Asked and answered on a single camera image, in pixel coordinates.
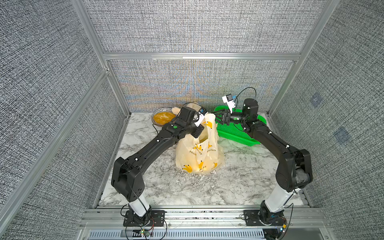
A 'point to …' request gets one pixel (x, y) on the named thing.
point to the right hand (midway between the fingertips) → (211, 111)
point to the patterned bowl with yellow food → (161, 116)
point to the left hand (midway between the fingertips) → (203, 123)
